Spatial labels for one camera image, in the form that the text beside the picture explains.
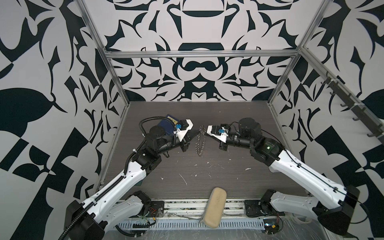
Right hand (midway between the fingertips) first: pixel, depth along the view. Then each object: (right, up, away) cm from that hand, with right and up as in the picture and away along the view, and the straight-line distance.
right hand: (207, 131), depth 65 cm
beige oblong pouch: (+4, -37, +7) cm, 38 cm away
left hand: (-4, +2, 0) cm, 4 cm away
